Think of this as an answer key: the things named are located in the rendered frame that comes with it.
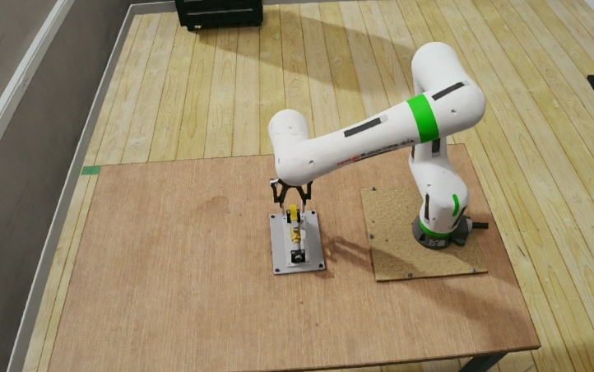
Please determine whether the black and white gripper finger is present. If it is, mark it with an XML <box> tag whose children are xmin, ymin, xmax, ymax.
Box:
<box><xmin>295</xmin><ymin>181</ymin><xmax>313</xmax><ymax>213</ymax></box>
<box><xmin>270</xmin><ymin>179</ymin><xmax>289</xmax><ymax>216</ymax></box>

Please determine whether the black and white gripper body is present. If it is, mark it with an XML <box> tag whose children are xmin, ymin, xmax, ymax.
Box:
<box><xmin>278</xmin><ymin>177</ymin><xmax>295</xmax><ymax>188</ymax></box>

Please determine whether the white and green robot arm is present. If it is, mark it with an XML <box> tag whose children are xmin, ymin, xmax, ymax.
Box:
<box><xmin>268</xmin><ymin>42</ymin><xmax>489</xmax><ymax>250</ymax></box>

